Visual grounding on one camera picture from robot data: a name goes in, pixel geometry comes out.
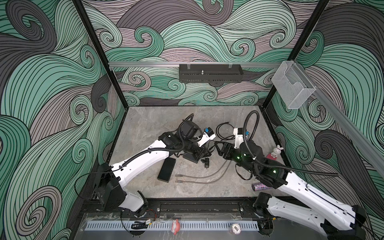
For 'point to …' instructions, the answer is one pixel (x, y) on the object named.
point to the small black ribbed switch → (166, 169)
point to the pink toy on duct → (175, 226)
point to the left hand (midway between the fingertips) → (210, 153)
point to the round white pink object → (236, 229)
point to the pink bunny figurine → (273, 155)
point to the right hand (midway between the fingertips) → (218, 144)
